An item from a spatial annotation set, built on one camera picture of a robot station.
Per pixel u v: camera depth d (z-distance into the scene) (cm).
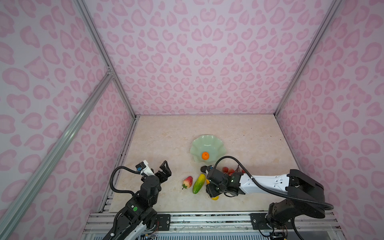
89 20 72
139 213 53
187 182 82
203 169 90
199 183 82
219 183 64
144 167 65
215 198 79
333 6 69
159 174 67
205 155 93
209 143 101
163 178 69
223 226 72
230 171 88
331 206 40
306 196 42
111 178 51
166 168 72
